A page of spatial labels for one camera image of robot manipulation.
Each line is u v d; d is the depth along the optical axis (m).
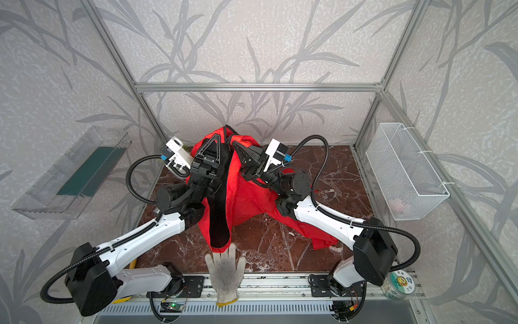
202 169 0.48
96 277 0.38
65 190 0.64
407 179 0.62
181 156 0.50
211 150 0.54
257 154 0.51
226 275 0.76
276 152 0.45
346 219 0.46
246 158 0.51
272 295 0.72
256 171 0.51
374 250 0.41
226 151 0.55
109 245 0.42
